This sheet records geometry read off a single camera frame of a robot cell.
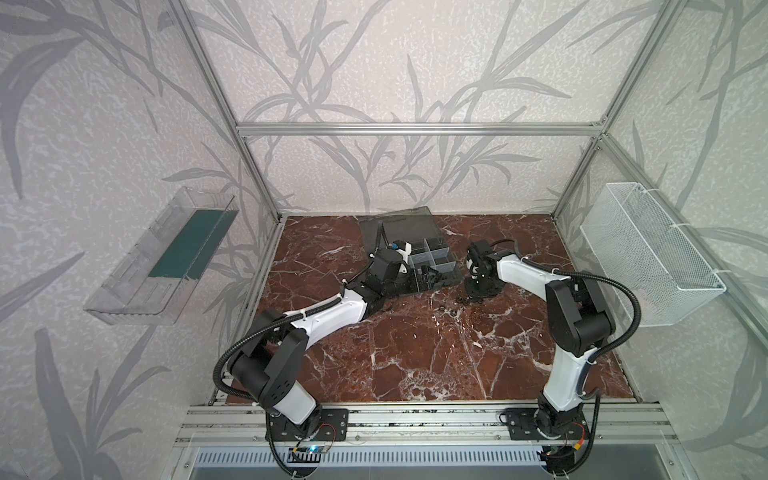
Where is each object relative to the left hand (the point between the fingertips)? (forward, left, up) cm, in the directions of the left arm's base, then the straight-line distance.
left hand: (433, 269), depth 84 cm
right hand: (+4, -16, -15) cm, 22 cm away
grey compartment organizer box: (+33, +3, -20) cm, 39 cm away
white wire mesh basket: (-7, -43, +19) cm, 48 cm away
